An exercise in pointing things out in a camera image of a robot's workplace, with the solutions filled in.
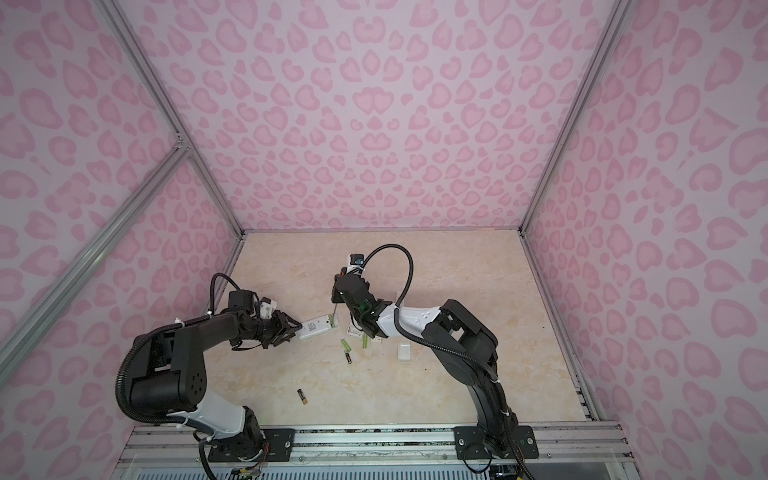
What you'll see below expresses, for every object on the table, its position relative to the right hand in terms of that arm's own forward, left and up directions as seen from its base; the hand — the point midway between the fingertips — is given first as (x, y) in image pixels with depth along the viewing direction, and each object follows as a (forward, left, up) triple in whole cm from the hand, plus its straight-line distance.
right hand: (337, 276), depth 90 cm
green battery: (-16, -3, -13) cm, 21 cm away
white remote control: (-11, -5, -13) cm, 18 cm away
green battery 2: (-15, -8, -13) cm, 21 cm away
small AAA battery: (-20, -4, -14) cm, 24 cm away
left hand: (-11, +12, -11) cm, 20 cm away
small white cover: (-18, -20, -13) cm, 30 cm away
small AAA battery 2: (-31, +7, -13) cm, 34 cm away
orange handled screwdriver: (-12, -1, +2) cm, 12 cm away
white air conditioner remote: (-11, +7, -12) cm, 17 cm away
